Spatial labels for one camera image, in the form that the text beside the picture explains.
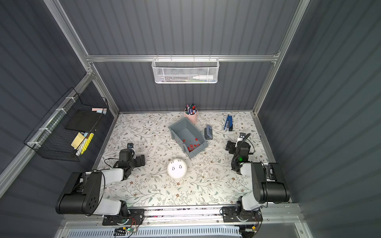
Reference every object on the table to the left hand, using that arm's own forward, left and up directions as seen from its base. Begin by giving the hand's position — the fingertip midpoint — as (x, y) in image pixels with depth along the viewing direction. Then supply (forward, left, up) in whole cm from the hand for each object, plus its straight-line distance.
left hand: (135, 158), depth 94 cm
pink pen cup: (+29, -36, +10) cm, 47 cm away
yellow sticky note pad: (-5, +17, +28) cm, 33 cm away
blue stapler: (+28, -64, +1) cm, 70 cm away
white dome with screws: (-12, -28, +10) cm, 32 cm away
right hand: (+7, -65, +8) cm, 66 cm away
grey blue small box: (+17, -48, +4) cm, 51 cm away
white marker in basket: (+38, -45, +35) cm, 68 cm away
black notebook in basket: (+9, +21, +27) cm, 36 cm away
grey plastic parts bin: (+15, -36, 0) cm, 39 cm away
